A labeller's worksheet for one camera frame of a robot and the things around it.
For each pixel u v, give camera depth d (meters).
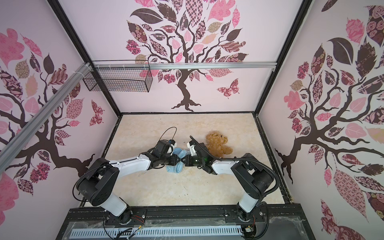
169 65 0.94
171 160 0.81
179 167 0.88
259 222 0.72
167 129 0.74
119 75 0.95
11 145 0.51
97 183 0.45
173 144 0.85
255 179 0.46
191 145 0.82
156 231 0.70
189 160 0.77
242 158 0.53
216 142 0.95
